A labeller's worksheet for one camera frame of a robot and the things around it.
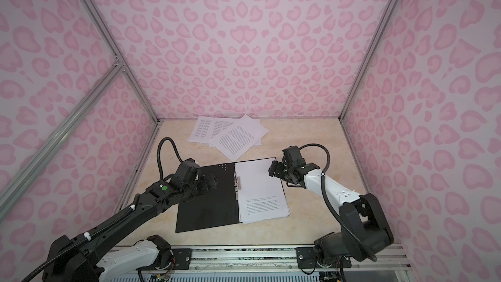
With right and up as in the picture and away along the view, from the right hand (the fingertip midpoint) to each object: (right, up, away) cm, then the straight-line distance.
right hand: (276, 171), depth 87 cm
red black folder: (-26, -16, +1) cm, 31 cm away
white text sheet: (-19, +15, +25) cm, 34 cm away
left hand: (-28, -3, -6) cm, 29 cm away
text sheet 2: (-39, +20, +30) cm, 53 cm away
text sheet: (-7, -11, +1) cm, 13 cm away
